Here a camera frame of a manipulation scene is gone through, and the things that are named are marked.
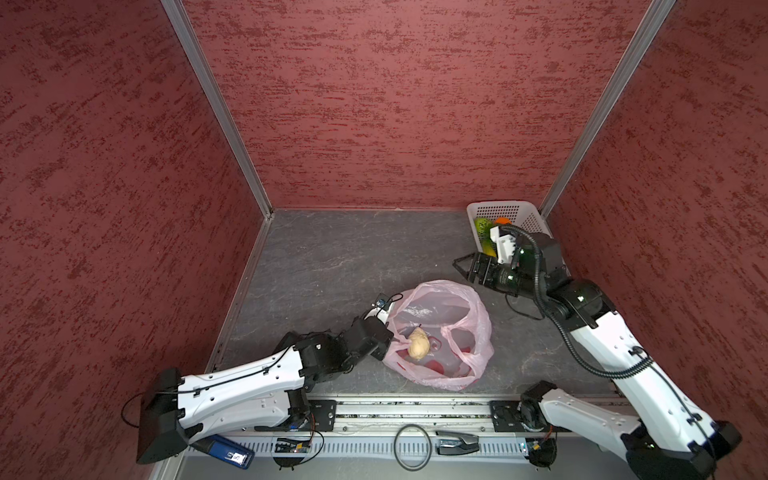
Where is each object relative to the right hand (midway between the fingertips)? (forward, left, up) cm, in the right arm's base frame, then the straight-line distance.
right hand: (460, 275), depth 68 cm
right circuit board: (-32, -19, -30) cm, 48 cm away
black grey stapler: (-30, +3, -27) cm, 41 cm away
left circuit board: (-29, +43, -31) cm, 61 cm away
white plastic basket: (+41, -35, -22) cm, 58 cm away
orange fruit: (+41, -29, -25) cm, 56 cm away
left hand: (-6, +18, -16) cm, 25 cm away
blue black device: (-30, +55, -25) cm, 68 cm away
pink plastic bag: (-7, -1, -14) cm, 16 cm away
